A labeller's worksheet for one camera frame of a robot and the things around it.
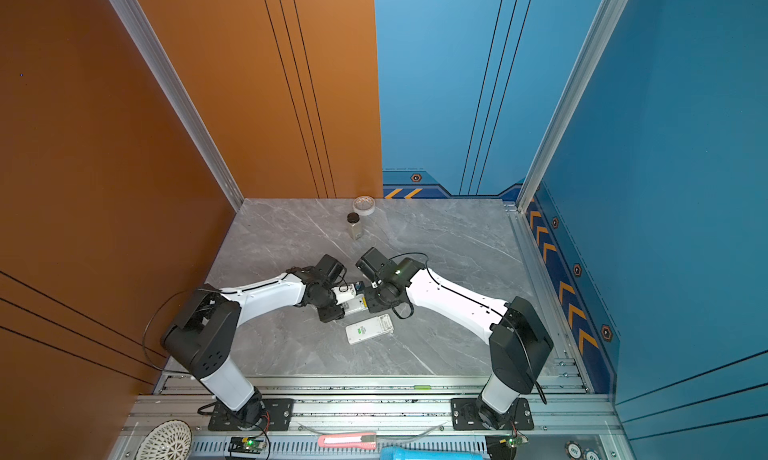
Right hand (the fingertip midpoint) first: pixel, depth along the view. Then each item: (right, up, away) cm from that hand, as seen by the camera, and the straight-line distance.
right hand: (372, 303), depth 81 cm
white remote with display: (-5, -2, +10) cm, 11 cm away
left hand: (-12, -3, +12) cm, 17 cm away
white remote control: (-1, -9, +6) cm, 10 cm away
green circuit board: (-30, -32, -10) cm, 44 cm away
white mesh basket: (-47, -29, -12) cm, 57 cm away
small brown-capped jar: (-8, +22, +22) cm, 32 cm away
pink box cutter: (-5, -30, -11) cm, 32 cm away
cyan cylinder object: (+7, -30, -15) cm, 34 cm away
